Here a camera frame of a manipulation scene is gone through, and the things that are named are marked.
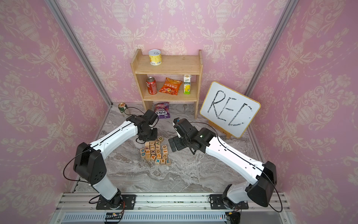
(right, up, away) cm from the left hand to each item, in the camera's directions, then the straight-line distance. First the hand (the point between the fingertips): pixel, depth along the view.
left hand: (155, 139), depth 86 cm
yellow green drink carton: (+20, +35, +5) cm, 41 cm away
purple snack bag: (0, +19, +26) cm, 33 cm away
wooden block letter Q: (-9, -9, +3) cm, 13 cm away
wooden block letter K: (+1, -14, +1) cm, 14 cm away
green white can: (-29, +21, +19) cm, 41 cm away
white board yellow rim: (+50, +17, +4) cm, 53 cm away
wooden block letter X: (-2, -9, +4) cm, 10 cm away
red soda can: (-3, +34, +4) cm, 34 cm away
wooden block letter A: (-2, -12, +1) cm, 12 cm away
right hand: (+15, +1, -12) cm, 19 cm away
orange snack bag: (+9, +35, +11) cm, 38 cm away
